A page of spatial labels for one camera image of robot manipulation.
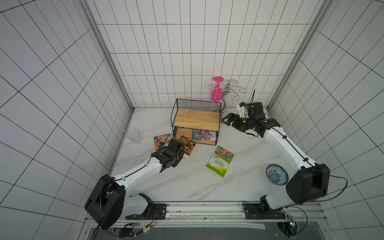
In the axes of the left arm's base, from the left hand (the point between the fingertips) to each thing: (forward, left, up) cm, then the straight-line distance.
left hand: (181, 155), depth 86 cm
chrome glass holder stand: (+36, -28, +22) cm, 50 cm away
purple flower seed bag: (+18, -13, -4) cm, 22 cm away
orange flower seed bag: (+9, -4, -3) cm, 11 cm away
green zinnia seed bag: (-1, -24, -6) cm, 24 cm away
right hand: (+12, -22, +17) cm, 31 cm away
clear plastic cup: (+15, +32, -2) cm, 35 cm away
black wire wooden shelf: (+21, -10, +8) cm, 24 cm away
